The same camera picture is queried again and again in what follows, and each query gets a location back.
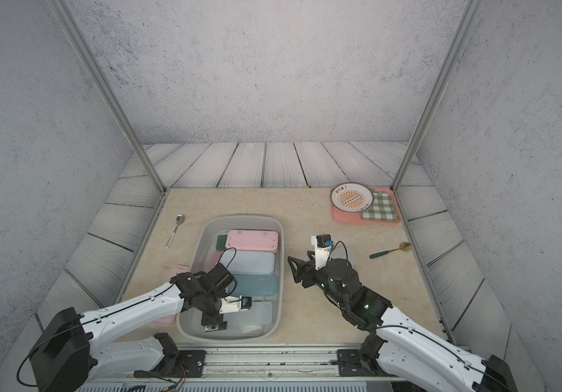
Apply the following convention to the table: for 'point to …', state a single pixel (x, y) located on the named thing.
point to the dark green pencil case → (221, 241)
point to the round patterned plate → (351, 197)
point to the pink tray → (339, 216)
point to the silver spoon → (179, 220)
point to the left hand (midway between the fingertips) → (228, 313)
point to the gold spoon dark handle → (403, 247)
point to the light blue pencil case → (248, 261)
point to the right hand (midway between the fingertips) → (299, 256)
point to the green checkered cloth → (383, 207)
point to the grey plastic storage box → (203, 238)
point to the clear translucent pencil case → (260, 313)
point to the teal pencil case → (254, 285)
